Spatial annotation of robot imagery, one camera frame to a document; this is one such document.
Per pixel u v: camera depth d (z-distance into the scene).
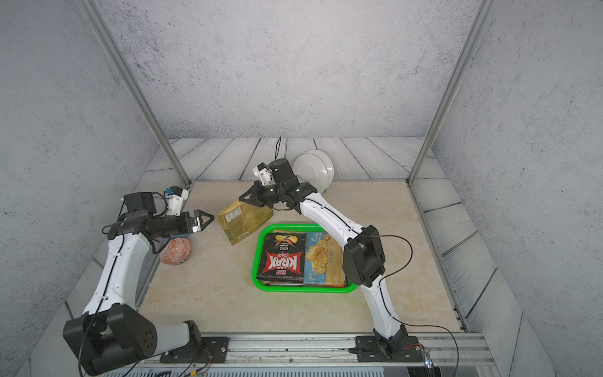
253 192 0.76
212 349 0.73
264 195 0.73
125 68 0.82
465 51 0.78
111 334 0.44
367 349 0.73
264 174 0.77
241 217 0.87
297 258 0.82
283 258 0.83
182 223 0.69
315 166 1.03
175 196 0.70
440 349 0.74
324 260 0.83
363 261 0.53
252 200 0.71
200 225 0.70
